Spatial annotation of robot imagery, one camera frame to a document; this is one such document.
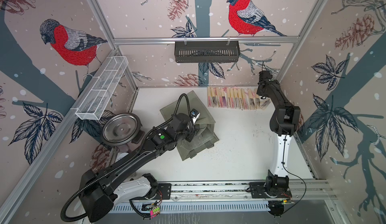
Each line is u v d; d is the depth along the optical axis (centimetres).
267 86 78
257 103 110
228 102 110
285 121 61
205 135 92
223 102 110
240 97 114
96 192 38
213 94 117
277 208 70
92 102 73
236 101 111
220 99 113
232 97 114
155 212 66
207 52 106
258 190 73
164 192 73
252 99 111
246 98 114
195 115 65
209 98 114
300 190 75
